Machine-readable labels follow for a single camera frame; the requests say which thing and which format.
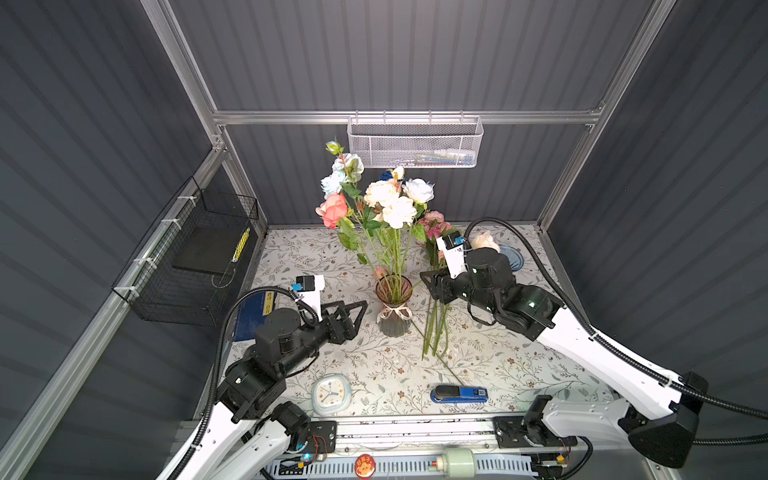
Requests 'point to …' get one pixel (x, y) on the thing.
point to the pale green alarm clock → (331, 393)
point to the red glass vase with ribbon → (395, 316)
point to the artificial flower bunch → (432, 226)
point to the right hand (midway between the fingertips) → (432, 272)
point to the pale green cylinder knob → (459, 463)
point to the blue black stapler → (441, 394)
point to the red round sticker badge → (365, 466)
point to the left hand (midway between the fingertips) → (358, 305)
